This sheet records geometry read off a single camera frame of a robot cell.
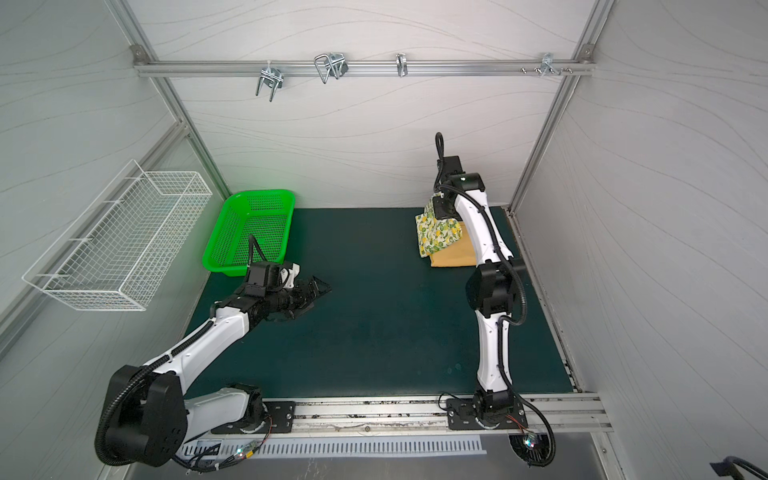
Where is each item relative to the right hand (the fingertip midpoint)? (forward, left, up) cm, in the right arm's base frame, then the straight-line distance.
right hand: (456, 203), depth 92 cm
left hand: (-27, +37, -10) cm, 47 cm away
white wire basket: (-31, +82, +11) cm, 89 cm away
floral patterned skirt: (-4, +6, -10) cm, 13 cm away
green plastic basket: (+2, +74, -18) cm, 76 cm away
